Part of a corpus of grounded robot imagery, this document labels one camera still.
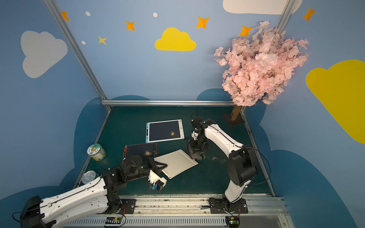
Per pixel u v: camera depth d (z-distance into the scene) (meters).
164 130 1.08
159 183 0.60
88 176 0.79
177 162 0.87
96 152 0.86
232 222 0.73
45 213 0.42
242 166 0.47
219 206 0.75
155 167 0.65
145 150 0.96
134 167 0.56
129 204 0.75
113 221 0.73
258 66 0.64
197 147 0.75
